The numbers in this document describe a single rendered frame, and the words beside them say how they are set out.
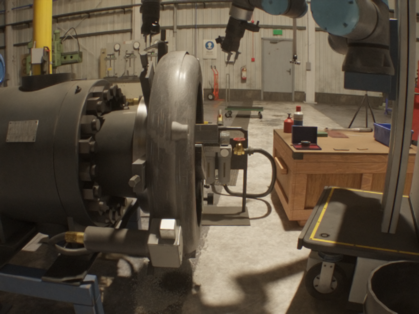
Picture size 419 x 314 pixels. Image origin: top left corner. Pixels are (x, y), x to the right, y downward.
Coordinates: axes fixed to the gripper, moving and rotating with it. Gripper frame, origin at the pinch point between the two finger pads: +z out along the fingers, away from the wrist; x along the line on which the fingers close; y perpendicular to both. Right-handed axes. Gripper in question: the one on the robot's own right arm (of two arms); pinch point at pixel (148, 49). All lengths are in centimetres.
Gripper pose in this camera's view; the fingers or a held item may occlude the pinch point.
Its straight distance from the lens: 146.4
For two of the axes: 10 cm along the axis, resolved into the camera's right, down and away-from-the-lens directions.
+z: 0.0, 9.9, 1.6
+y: 4.9, 1.4, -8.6
